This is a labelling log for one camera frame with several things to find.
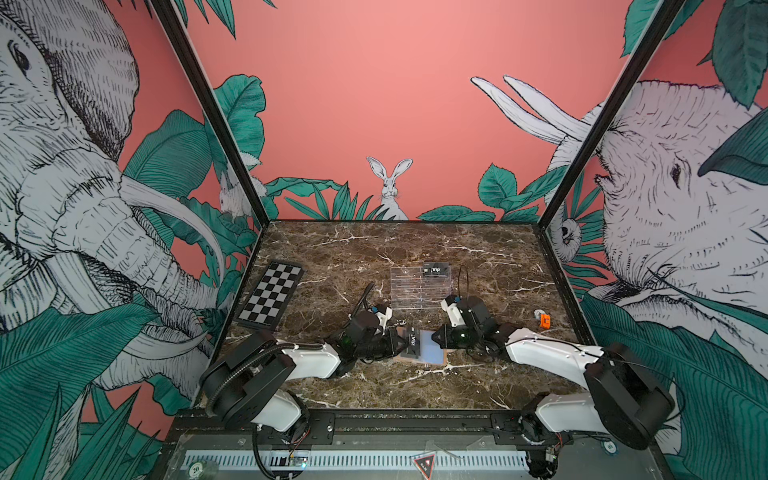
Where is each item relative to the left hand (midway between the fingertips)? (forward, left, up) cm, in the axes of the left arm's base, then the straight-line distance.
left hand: (415, 342), depth 83 cm
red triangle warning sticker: (-28, 0, -5) cm, 28 cm away
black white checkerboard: (+18, +46, -4) cm, 49 cm away
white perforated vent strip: (-25, +31, -6) cm, 40 cm away
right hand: (+3, -5, -1) cm, 6 cm away
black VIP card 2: (+23, -9, +3) cm, 25 cm away
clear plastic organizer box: (+19, -4, -1) cm, 19 cm away
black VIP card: (+1, 0, -3) cm, 3 cm away
